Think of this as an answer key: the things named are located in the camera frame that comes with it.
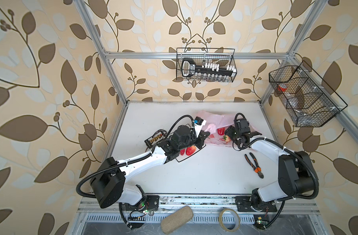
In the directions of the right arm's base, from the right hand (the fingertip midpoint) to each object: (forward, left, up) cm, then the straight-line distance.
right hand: (228, 134), depth 92 cm
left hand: (-10, +15, +18) cm, 25 cm away
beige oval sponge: (-43, +33, -4) cm, 54 cm away
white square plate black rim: (-12, +31, -6) cm, 34 cm away
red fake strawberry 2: (-9, +25, -3) cm, 27 cm away
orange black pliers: (-21, -14, -7) cm, 26 cm away
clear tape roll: (-44, +5, -4) cm, 45 cm away
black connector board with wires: (+4, +47, -6) cm, 48 cm away
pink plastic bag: (-1, +10, +12) cm, 16 cm away
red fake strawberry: (-9, +30, -4) cm, 32 cm away
